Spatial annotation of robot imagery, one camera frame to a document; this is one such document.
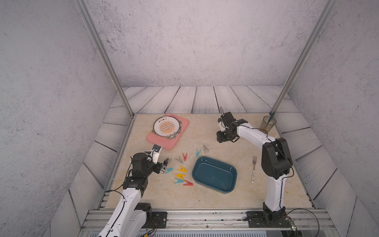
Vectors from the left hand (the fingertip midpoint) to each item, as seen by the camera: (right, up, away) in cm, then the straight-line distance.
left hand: (161, 155), depth 83 cm
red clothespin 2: (+15, -16, +1) cm, 22 cm away
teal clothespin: (+3, -10, +6) cm, 12 cm away
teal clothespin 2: (+9, -15, +3) cm, 18 cm away
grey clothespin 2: (+26, +1, +18) cm, 31 cm away
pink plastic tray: (0, +4, +21) cm, 22 cm away
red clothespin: (+13, -4, +13) cm, 18 cm away
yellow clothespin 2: (+10, -13, +5) cm, 17 cm away
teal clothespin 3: (+21, -1, +14) cm, 25 cm away
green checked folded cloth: (+4, +9, +23) cm, 25 cm away
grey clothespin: (+9, -5, +11) cm, 15 cm away
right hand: (+36, +9, +13) cm, 39 cm away
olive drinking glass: (+69, +18, +20) cm, 74 cm away
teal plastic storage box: (+31, -13, +6) cm, 34 cm away
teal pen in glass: (+71, +23, +18) cm, 77 cm away
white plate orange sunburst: (-2, +16, +28) cm, 32 cm away
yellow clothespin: (+11, -10, +6) cm, 16 cm away
